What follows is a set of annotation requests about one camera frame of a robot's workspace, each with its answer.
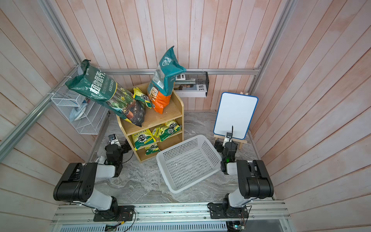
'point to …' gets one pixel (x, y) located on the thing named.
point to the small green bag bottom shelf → (153, 149)
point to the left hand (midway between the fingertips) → (121, 141)
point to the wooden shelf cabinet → (175, 111)
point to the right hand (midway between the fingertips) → (225, 138)
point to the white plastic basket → (188, 162)
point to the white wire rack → (85, 113)
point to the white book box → (191, 90)
